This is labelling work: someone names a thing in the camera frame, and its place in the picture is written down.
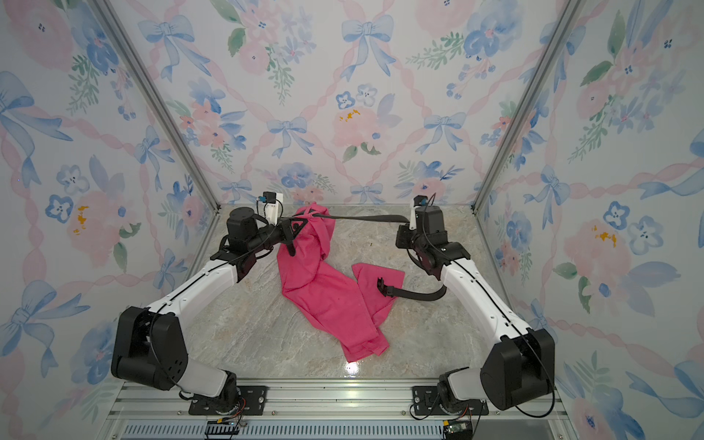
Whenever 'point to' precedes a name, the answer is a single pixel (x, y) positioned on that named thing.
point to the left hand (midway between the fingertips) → (305, 217)
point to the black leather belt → (408, 293)
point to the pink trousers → (347, 310)
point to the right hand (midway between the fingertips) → (408, 226)
